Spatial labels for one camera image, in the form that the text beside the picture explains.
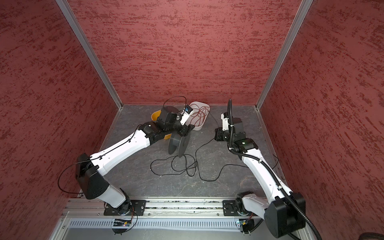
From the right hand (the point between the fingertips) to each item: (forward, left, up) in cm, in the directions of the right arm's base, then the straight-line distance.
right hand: (213, 132), depth 80 cm
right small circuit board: (-39, -12, -22) cm, 46 cm away
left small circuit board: (-38, +48, -22) cm, 65 cm away
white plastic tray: (+36, +5, -13) cm, 39 cm away
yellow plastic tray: (+25, +40, -14) cm, 49 cm away
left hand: (+3, +14, +5) cm, 15 cm away
